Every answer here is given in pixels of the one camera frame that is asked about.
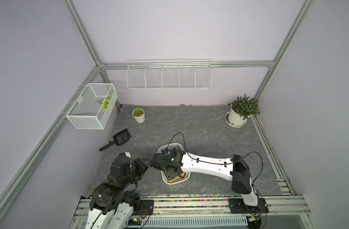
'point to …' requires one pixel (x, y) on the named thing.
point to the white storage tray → (179, 146)
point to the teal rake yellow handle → (181, 177)
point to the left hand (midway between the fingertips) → (151, 163)
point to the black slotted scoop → (119, 139)
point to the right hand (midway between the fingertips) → (172, 171)
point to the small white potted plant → (138, 113)
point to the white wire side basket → (87, 113)
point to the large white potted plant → (241, 109)
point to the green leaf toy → (105, 102)
